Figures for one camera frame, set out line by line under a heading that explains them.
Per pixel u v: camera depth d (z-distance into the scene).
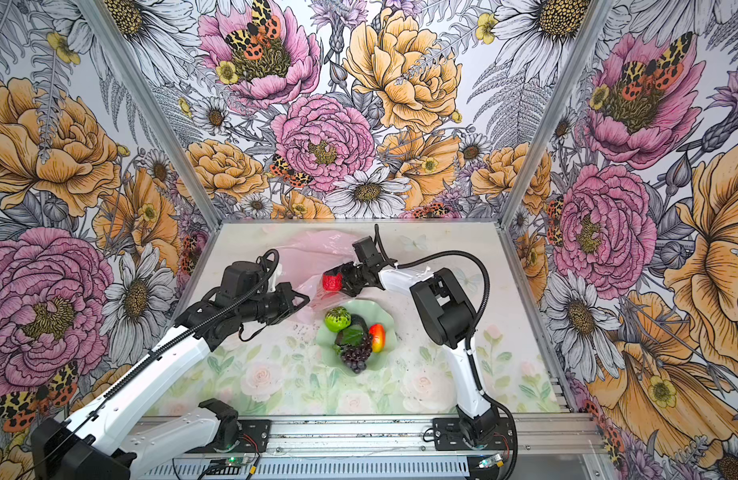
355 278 0.87
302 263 0.87
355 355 0.79
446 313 0.57
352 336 0.85
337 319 0.83
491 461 0.72
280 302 0.67
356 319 0.89
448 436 0.73
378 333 0.87
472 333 0.58
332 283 0.94
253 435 0.73
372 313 0.92
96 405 0.41
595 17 0.72
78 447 0.38
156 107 0.89
